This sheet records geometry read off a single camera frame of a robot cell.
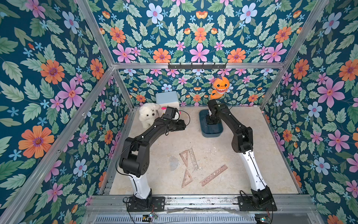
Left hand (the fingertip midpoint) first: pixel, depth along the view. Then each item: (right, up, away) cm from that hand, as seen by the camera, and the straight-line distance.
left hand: (184, 124), depth 93 cm
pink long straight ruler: (+18, -31, -9) cm, 37 cm away
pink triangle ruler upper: (0, -19, +1) cm, 19 cm away
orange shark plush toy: (+26, +28, +4) cm, 38 cm away
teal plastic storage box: (+19, -6, +12) cm, 23 cm away
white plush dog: (-25, +7, -1) cm, 26 cm away
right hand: (+20, +2, +14) cm, 25 cm away
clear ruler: (+6, -24, -2) cm, 24 cm away
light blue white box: (-15, +19, +13) cm, 27 cm away
